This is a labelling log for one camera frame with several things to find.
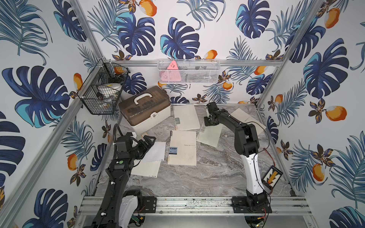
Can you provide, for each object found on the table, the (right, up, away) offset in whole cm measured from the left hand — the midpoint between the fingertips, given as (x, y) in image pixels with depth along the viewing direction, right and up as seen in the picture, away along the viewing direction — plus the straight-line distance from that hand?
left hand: (152, 140), depth 78 cm
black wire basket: (-32, +21, +2) cm, 39 cm away
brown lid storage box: (-7, +18, +14) cm, 24 cm away
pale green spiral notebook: (+36, 0, +25) cm, 44 cm away
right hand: (+36, +10, +30) cm, 48 cm away
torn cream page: (-1, -10, +15) cm, 18 cm away
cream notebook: (+66, +14, +38) cm, 77 cm away
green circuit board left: (-7, -40, -5) cm, 41 cm away
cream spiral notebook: (+19, +13, +35) cm, 42 cm away
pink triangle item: (+10, +40, +12) cm, 43 cm away
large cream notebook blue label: (+17, -9, +17) cm, 26 cm away
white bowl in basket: (-24, +28, +2) cm, 37 cm away
